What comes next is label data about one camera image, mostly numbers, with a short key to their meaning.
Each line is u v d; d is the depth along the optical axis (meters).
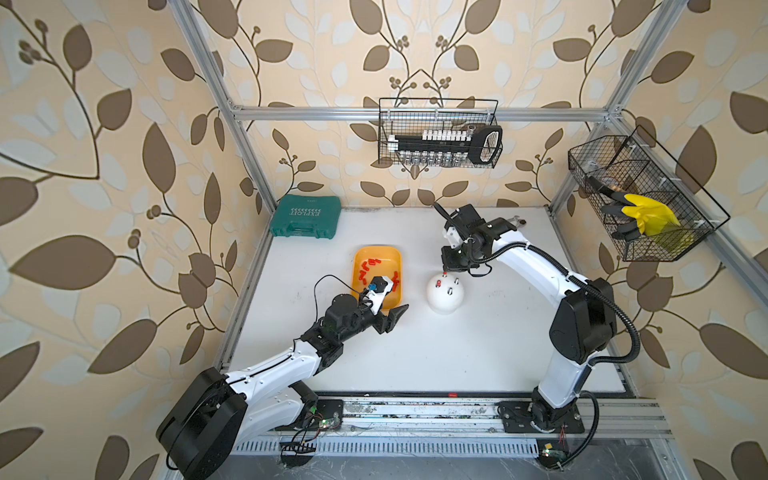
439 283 0.87
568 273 0.50
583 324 0.47
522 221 1.15
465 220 0.69
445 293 0.85
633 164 0.79
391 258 1.02
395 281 0.99
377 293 0.68
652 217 0.68
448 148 0.85
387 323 0.71
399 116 0.91
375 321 0.71
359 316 0.63
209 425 0.41
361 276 1.01
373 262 1.05
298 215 1.12
